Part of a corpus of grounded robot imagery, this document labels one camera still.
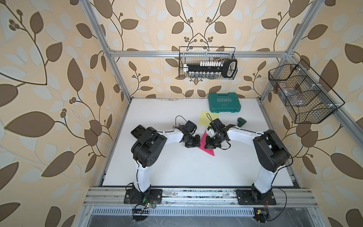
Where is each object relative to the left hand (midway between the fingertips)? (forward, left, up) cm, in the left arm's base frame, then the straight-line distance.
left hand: (199, 143), depth 93 cm
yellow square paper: (+11, -4, +14) cm, 18 cm away
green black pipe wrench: (+18, -32, 0) cm, 37 cm away
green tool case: (+34, -21, +4) cm, 40 cm away
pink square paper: (-1, -2, 0) cm, 2 cm away
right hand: (-2, -3, -1) cm, 4 cm away
